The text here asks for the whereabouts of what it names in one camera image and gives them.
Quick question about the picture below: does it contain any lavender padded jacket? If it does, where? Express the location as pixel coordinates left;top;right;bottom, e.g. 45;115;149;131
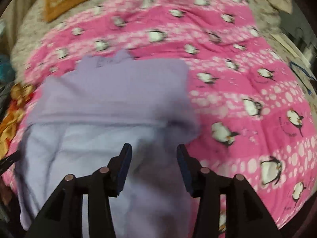
15;50;200;237

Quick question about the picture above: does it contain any pink penguin quilt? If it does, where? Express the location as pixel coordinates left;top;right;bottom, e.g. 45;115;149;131
6;0;316;237

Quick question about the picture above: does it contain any orange red patterned cloth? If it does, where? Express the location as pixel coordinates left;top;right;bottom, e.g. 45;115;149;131
1;83;35;159

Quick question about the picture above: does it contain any floral beige bed sheet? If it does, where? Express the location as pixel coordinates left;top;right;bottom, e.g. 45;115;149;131
12;0;316;100

